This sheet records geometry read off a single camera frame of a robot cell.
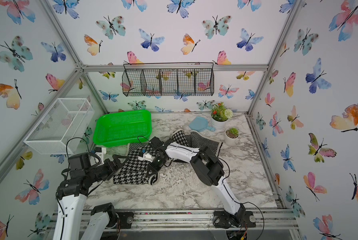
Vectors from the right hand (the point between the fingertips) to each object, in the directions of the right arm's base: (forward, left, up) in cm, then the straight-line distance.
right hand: (149, 173), depth 84 cm
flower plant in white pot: (+37, -41, +10) cm, 56 cm away
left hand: (0, +9, +14) cm, 17 cm away
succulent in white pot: (+27, -49, +1) cm, 56 cm away
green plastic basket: (+34, +30, -5) cm, 46 cm away
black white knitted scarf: (+2, +12, -3) cm, 13 cm away
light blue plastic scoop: (+43, -29, -6) cm, 52 cm away
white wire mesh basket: (+24, +50, +17) cm, 58 cm away
